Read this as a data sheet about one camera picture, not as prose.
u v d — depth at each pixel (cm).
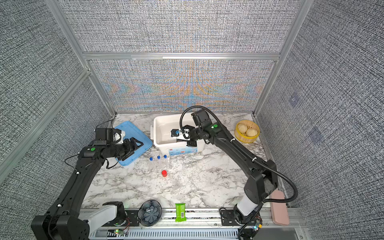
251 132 101
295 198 41
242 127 103
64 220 37
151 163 90
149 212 75
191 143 68
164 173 86
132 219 73
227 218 73
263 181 45
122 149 66
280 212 72
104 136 59
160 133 103
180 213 75
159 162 83
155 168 88
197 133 65
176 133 63
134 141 70
